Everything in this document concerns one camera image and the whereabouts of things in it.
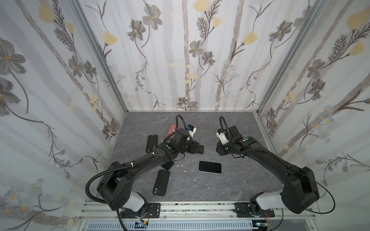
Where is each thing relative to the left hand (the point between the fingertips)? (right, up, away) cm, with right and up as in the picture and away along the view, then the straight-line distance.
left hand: (197, 141), depth 82 cm
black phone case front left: (-21, -25, +2) cm, 33 cm away
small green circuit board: (-31, -42, -9) cm, 53 cm away
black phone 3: (+9, -17, +6) cm, 20 cm away
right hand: (+12, -3, +2) cm, 12 cm away
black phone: (+3, -8, +18) cm, 20 cm away
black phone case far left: (-31, -3, +19) cm, 37 cm away
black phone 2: (-18, -16, +6) cm, 25 cm away
